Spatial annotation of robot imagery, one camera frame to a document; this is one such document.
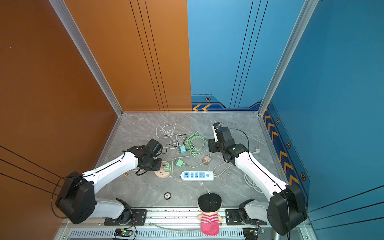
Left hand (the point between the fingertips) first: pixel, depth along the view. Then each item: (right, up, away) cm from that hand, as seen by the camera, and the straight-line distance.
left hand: (158, 166), depth 86 cm
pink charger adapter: (+28, +3, +5) cm, 29 cm away
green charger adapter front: (+12, +1, +4) cm, 12 cm away
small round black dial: (+6, -14, -6) cm, 17 cm away
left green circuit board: (-13, -27, -16) cm, 34 cm away
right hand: (+31, +15, -3) cm, 35 cm away
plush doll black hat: (+28, -13, -17) cm, 36 cm away
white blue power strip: (+24, -5, -2) cm, 25 cm away
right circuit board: (+49, -28, -16) cm, 58 cm away
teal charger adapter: (+13, +8, +10) cm, 18 cm away
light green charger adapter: (+6, +1, -3) cm, 6 cm away
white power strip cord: (+53, -8, -2) cm, 54 cm away
